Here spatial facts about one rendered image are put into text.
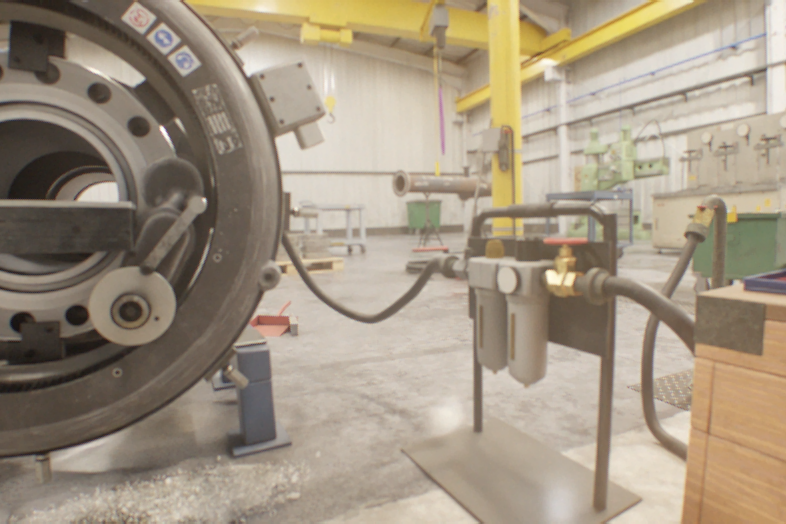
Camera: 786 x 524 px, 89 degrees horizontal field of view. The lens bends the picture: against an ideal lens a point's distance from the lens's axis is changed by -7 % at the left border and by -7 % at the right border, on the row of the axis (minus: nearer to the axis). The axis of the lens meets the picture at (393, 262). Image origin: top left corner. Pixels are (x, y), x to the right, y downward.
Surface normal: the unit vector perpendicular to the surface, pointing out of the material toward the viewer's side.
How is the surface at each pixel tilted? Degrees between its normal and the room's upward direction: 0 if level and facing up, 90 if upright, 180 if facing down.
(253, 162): 90
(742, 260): 90
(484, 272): 90
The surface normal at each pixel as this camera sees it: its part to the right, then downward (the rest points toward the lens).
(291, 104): 0.47, 0.07
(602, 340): -0.89, 0.07
